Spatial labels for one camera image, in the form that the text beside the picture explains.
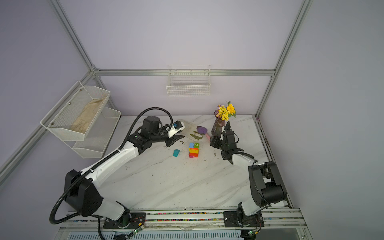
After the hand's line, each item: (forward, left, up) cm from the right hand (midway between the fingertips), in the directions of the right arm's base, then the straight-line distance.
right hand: (213, 138), depth 93 cm
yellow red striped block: (-6, +11, -5) cm, 14 cm away
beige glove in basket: (-3, +69, +21) cm, 72 cm away
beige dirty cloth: (+14, +15, -9) cm, 22 cm away
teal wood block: (-5, +24, -10) cm, 27 cm away
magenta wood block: (-8, +14, -10) cm, 19 cm away
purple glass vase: (+10, -4, +2) cm, 11 cm away
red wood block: (-7, +12, -8) cm, 16 cm away
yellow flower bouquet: (+10, -7, +13) cm, 18 cm away
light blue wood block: (-4, +14, -3) cm, 15 cm away
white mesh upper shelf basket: (-8, +74, +27) cm, 79 cm away
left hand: (-7, +19, +14) cm, 24 cm away
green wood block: (-4, +10, -2) cm, 11 cm away
